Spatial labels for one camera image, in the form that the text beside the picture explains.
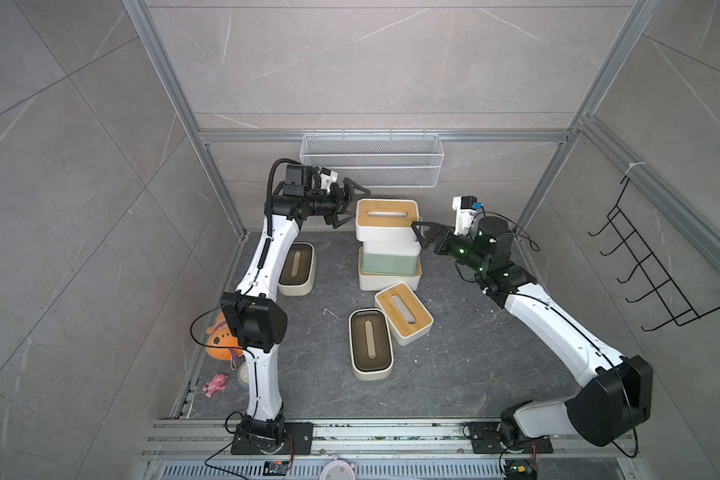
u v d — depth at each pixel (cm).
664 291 64
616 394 40
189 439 75
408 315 93
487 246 56
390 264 103
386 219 82
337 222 79
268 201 60
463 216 66
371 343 84
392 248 85
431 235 65
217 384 80
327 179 76
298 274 99
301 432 75
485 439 73
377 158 101
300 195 65
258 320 60
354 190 71
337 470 68
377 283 101
